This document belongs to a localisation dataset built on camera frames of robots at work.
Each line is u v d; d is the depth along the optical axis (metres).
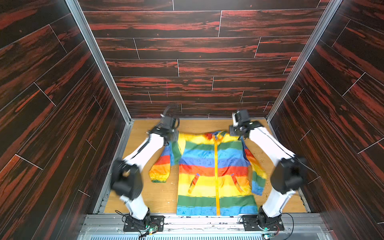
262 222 0.66
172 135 0.98
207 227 0.73
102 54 0.84
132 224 0.69
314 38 0.76
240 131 0.65
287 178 0.47
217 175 0.85
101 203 0.82
